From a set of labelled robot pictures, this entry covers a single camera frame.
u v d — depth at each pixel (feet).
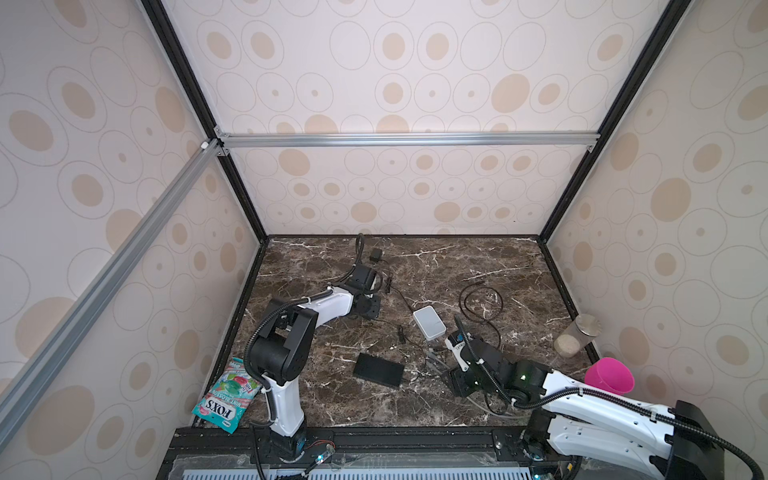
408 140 2.96
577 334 2.62
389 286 3.43
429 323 3.16
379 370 2.75
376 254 3.70
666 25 2.28
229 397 2.60
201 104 2.69
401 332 3.05
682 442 1.35
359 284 2.54
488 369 1.94
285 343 1.63
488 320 3.18
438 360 2.87
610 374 2.29
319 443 2.39
